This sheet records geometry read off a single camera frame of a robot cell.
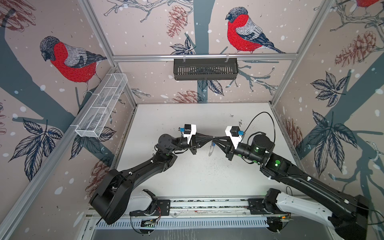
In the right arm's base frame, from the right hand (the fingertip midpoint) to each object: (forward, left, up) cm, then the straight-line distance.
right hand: (212, 140), depth 64 cm
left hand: (-2, +1, +2) cm, 3 cm away
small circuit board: (-28, +30, -32) cm, 53 cm away
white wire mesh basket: (+20, +60, +2) cm, 63 cm away
